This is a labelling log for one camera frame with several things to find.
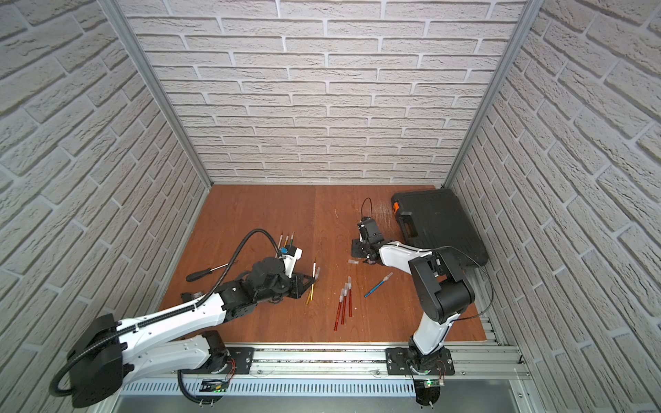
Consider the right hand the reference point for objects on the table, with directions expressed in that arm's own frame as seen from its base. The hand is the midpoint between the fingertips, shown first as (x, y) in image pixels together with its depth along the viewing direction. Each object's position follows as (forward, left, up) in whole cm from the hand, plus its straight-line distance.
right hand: (361, 245), depth 97 cm
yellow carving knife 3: (-16, +17, +12) cm, 26 cm away
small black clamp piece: (-16, +62, 0) cm, 64 cm away
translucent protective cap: (-6, +3, -1) cm, 7 cm away
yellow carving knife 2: (-15, +17, +13) cm, 26 cm away
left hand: (-18, +16, +12) cm, 27 cm away
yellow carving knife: (+5, +29, -1) cm, 30 cm away
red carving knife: (-23, +10, -3) cm, 25 cm away
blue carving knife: (-16, -4, -2) cm, 16 cm away
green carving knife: (+6, +27, 0) cm, 28 cm away
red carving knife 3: (-19, +6, -2) cm, 20 cm away
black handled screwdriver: (-8, +60, -1) cm, 60 cm away
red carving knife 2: (-19, +8, -1) cm, 20 cm away
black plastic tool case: (+7, -30, +5) cm, 31 cm away
